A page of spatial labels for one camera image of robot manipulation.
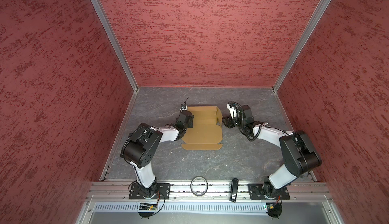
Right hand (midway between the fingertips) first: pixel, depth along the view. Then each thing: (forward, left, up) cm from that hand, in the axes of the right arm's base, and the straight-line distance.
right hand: (223, 120), depth 94 cm
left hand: (+4, +23, -3) cm, 23 cm away
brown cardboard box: (-5, +11, -7) cm, 14 cm away
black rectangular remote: (-39, 0, -3) cm, 39 cm away
